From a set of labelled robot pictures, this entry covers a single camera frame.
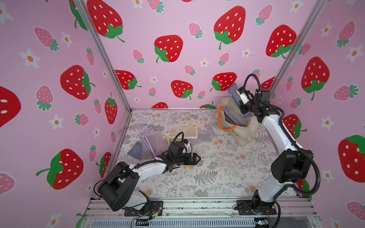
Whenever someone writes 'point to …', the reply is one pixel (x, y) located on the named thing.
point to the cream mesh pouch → (190, 131)
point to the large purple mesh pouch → (233, 114)
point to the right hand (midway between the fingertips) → (239, 100)
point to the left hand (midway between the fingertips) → (196, 158)
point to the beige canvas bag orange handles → (243, 134)
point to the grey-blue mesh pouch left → (136, 150)
